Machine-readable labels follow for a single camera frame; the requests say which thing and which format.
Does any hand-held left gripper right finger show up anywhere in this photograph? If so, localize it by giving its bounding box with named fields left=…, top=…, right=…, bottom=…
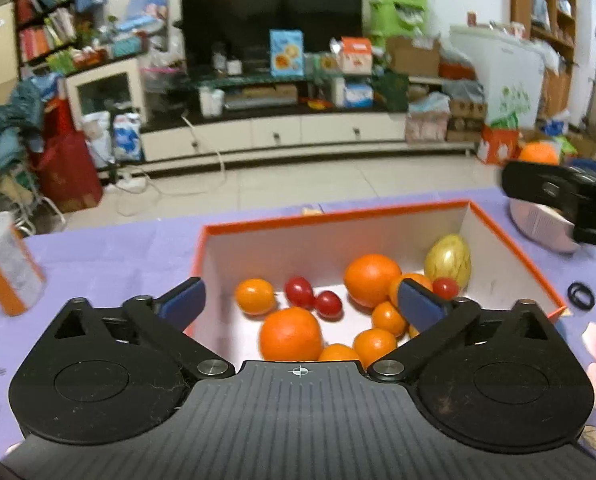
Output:
left=367, top=279, right=555, bottom=382

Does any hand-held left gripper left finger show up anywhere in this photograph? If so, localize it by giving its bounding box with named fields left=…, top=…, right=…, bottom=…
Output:
left=50, top=276, right=235, bottom=381

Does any red cherry tomato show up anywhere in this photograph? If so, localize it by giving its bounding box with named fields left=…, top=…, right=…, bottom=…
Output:
left=315, top=291, right=343, bottom=318
left=432, top=277, right=460, bottom=300
left=284, top=276, right=316, bottom=308

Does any yellow-green pear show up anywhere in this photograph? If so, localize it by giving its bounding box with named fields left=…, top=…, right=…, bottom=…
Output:
left=424, top=234, right=472, bottom=286

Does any large orange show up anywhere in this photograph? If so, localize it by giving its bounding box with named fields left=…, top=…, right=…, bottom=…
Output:
left=259, top=307, right=325, bottom=362
left=519, top=142, right=560, bottom=166
left=344, top=254, right=403, bottom=308

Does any orange cardboard box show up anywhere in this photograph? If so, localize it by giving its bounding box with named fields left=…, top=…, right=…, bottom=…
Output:
left=185, top=200, right=568, bottom=363

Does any white plastic bowl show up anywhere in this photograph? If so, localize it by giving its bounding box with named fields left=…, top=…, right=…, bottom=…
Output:
left=509, top=199, right=582, bottom=254

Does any purple floral tablecloth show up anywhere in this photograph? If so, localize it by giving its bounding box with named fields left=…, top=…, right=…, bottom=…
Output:
left=0, top=187, right=596, bottom=461

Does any white chest freezer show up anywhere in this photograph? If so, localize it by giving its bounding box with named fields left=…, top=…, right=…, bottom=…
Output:
left=450, top=25, right=546, bottom=128

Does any clear plastic container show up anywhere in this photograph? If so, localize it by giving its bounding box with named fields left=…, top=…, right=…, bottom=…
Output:
left=405, top=92, right=451, bottom=143

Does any wooden shelf unit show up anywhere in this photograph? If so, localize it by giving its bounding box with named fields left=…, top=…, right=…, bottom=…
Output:
left=510, top=0, right=579, bottom=61

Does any dark green gift bag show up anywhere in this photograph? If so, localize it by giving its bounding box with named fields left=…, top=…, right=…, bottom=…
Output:
left=373, top=71, right=409, bottom=113

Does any white and blue bag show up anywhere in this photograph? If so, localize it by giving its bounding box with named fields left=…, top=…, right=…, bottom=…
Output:
left=112, top=114, right=144, bottom=162

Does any brown cardboard box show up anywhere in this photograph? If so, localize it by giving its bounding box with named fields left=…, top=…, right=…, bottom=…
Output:
left=387, top=35, right=441, bottom=78

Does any red bag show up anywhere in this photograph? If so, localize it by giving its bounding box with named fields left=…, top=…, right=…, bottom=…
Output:
left=30, top=100, right=103, bottom=213

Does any orange and white canister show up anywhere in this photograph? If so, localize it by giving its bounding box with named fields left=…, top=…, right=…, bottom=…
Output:
left=0, top=211, right=47, bottom=317

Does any white television cabinet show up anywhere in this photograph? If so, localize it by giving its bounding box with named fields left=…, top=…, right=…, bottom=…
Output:
left=142, top=72, right=484, bottom=163

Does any blue and white tissue box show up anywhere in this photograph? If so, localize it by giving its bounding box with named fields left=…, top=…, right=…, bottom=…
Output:
left=344, top=80, right=375, bottom=109

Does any white jar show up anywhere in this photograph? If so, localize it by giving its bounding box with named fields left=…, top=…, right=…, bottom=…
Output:
left=199, top=87, right=226, bottom=118

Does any orange and white carton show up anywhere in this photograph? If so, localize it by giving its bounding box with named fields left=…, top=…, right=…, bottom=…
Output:
left=339, top=36, right=373, bottom=75

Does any silver media player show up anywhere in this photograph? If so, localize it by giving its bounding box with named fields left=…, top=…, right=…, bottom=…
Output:
left=225, top=85, right=299, bottom=108

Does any white glass-door cabinet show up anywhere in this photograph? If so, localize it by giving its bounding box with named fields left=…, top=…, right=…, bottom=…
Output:
left=66, top=57, right=146, bottom=128

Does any green plastic rack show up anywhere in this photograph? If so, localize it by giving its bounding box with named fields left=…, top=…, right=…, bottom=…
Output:
left=369, top=0, right=431, bottom=43

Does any blue-grey jacket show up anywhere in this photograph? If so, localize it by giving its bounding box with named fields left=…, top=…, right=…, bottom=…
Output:
left=0, top=77, right=48, bottom=201

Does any blue snack box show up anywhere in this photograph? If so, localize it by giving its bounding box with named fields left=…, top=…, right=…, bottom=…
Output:
left=269, top=29, right=305, bottom=78

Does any black television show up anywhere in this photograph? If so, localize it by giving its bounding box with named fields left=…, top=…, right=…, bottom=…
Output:
left=179, top=0, right=363, bottom=68

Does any bookshelf with books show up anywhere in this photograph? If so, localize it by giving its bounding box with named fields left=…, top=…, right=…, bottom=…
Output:
left=12, top=0, right=108, bottom=68

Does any black ring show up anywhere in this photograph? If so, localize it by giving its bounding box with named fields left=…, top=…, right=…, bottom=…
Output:
left=567, top=282, right=595, bottom=310

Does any white power cable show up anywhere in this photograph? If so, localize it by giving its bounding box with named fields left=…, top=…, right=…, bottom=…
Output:
left=115, top=115, right=229, bottom=216

